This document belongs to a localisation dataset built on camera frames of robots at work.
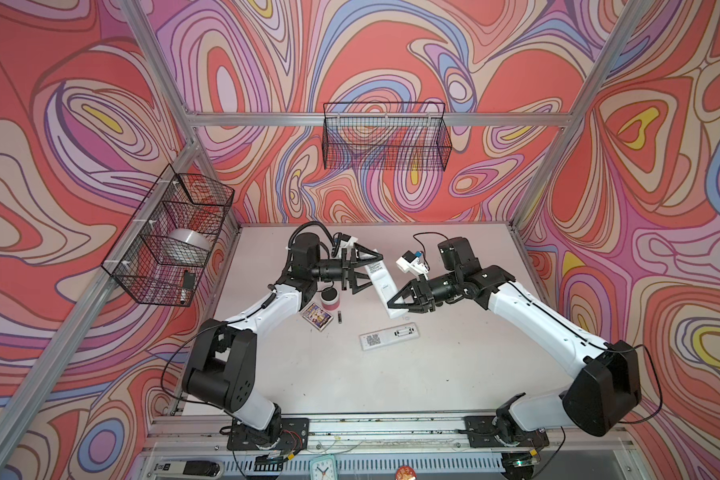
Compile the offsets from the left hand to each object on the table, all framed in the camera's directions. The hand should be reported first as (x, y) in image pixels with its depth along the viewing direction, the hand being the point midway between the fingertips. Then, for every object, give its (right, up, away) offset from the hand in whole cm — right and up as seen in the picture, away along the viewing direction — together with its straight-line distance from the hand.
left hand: (379, 271), depth 73 cm
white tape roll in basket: (-46, +6, -3) cm, 47 cm away
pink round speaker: (-14, -10, +20) cm, 26 cm away
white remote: (+1, -3, -4) cm, 5 cm away
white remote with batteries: (+4, -21, +16) cm, 26 cm away
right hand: (+3, -10, -5) cm, 11 cm away
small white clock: (-13, -45, -5) cm, 47 cm away
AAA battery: (-12, -16, +22) cm, 30 cm away
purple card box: (-19, -16, +20) cm, 32 cm away
